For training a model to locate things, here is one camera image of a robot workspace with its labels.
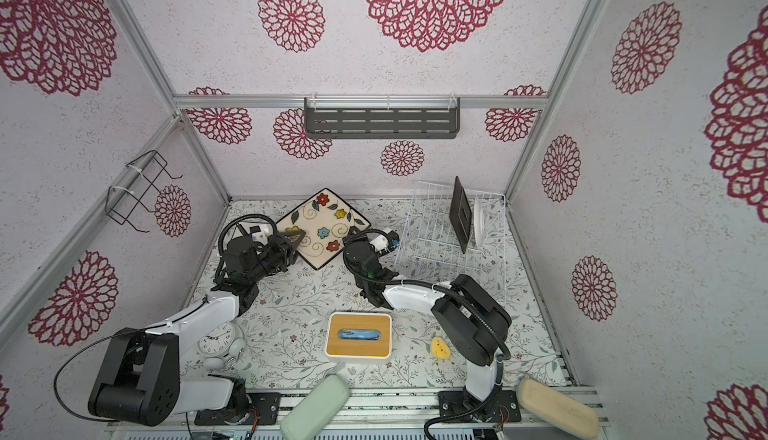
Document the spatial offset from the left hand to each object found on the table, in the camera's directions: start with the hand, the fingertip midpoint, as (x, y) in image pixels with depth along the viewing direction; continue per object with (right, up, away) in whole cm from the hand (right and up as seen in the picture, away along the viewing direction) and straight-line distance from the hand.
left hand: (307, 238), depth 84 cm
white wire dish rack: (+38, -5, +20) cm, 43 cm away
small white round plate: (+53, +5, +13) cm, 55 cm away
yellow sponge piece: (+37, -30, -2) cm, 48 cm away
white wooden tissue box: (+14, -28, +1) cm, 31 cm away
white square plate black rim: (-12, +2, -4) cm, 12 cm away
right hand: (+11, +5, 0) cm, 12 cm away
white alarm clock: (-22, -28, -4) cm, 36 cm away
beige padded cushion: (+64, -40, -13) cm, 77 cm away
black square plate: (+45, +7, +9) cm, 47 cm away
